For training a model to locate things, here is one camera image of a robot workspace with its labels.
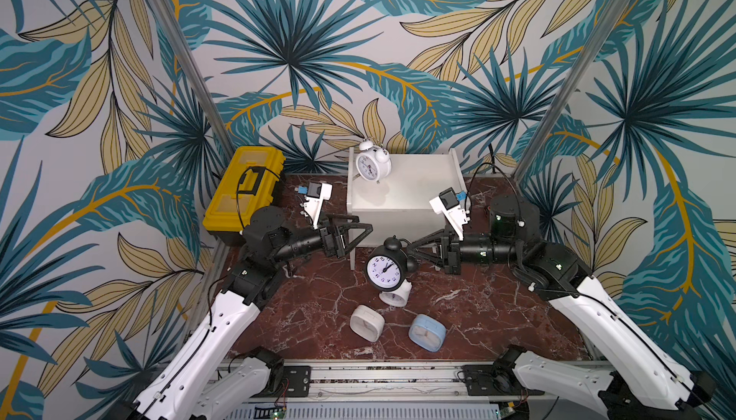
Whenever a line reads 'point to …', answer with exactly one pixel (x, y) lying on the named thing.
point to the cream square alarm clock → (367, 323)
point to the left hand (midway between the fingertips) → (362, 231)
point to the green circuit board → (269, 413)
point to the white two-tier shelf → (399, 206)
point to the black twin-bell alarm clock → (386, 267)
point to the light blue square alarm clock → (426, 333)
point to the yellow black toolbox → (247, 186)
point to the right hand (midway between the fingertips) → (409, 249)
